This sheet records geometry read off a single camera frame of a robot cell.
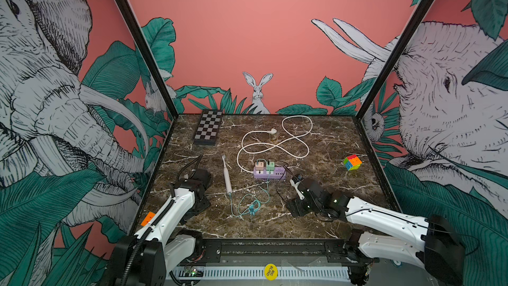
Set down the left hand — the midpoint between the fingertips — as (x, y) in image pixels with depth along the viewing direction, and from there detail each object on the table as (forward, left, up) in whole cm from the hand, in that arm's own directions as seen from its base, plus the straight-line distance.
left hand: (198, 208), depth 82 cm
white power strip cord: (+34, -38, -3) cm, 51 cm away
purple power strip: (+15, -35, 0) cm, 39 cm away
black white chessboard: (+43, +1, +1) cm, 43 cm away
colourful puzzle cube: (+19, -73, +1) cm, 75 cm away
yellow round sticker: (-23, -29, -2) cm, 37 cm away
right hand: (+1, -40, +3) cm, 40 cm away
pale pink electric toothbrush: (+14, -11, -2) cm, 18 cm away
